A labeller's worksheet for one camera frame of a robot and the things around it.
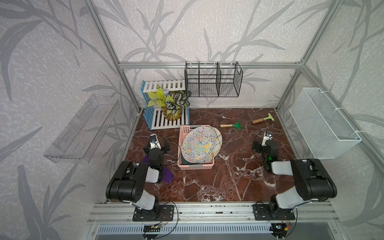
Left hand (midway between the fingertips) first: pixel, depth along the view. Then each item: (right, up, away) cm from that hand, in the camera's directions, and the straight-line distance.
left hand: (157, 138), depth 90 cm
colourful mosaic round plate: (+25, -4, +2) cm, 26 cm away
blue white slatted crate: (-9, +13, +22) cm, 27 cm away
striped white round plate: (+38, -2, -2) cm, 38 cm away
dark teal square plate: (+17, -15, 0) cm, 23 cm away
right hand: (+67, -1, +5) cm, 67 cm away
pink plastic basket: (+15, +4, +12) cm, 20 cm away
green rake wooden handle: (+54, +7, +20) cm, 58 cm away
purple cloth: (+7, -21, -5) cm, 22 cm away
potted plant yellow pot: (+9, +22, -1) cm, 24 cm away
